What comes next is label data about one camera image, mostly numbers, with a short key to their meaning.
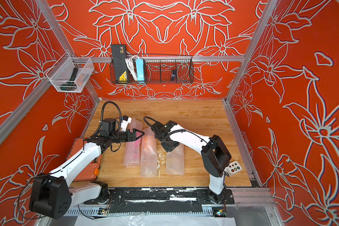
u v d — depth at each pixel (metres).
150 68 1.00
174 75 0.93
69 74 0.90
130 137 0.71
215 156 0.44
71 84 0.81
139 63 0.89
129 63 0.85
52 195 0.40
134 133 0.71
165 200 0.73
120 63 0.88
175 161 0.78
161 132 0.60
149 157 0.79
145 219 0.67
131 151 0.81
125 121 0.75
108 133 0.64
